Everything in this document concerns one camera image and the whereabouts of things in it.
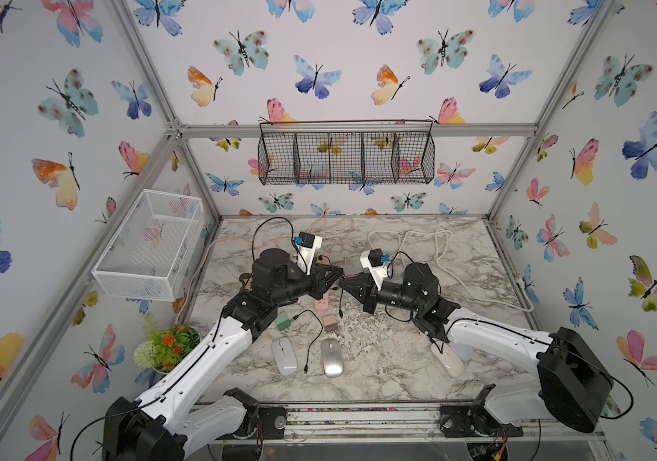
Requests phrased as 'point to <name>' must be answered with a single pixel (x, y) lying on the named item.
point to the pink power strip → (323, 304)
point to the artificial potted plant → (165, 349)
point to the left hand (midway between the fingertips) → (342, 270)
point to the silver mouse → (332, 357)
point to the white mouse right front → (450, 360)
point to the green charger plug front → (282, 321)
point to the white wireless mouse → (285, 357)
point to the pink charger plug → (329, 323)
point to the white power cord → (436, 256)
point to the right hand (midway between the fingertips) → (344, 282)
